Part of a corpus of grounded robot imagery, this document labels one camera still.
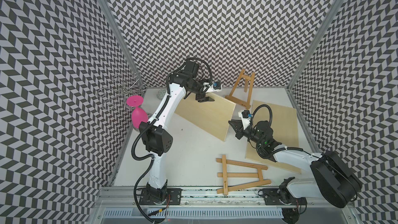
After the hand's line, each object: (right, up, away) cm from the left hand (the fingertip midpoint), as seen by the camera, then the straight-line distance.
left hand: (211, 92), depth 81 cm
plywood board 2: (+46, -25, +14) cm, 55 cm away
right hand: (+10, -16, +1) cm, 19 cm away
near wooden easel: (+13, -43, -3) cm, 45 cm away
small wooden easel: (+21, -4, +33) cm, 39 cm away
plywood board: (+1, -13, -2) cm, 13 cm away
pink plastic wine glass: (-36, -12, -6) cm, 38 cm away
